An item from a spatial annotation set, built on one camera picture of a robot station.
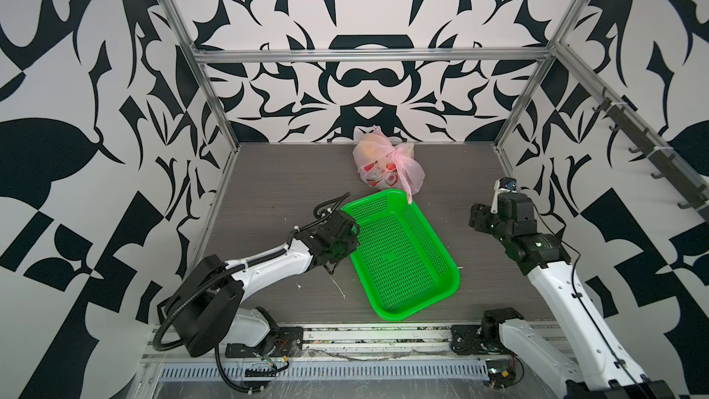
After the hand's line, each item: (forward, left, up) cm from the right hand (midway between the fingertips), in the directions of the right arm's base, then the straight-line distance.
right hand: (487, 207), depth 77 cm
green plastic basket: (-7, +23, -21) cm, 31 cm away
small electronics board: (-36, 0, -22) cm, 42 cm away
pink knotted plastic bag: (+22, +27, -7) cm, 36 cm away
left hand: (-2, +35, -12) cm, 37 cm away
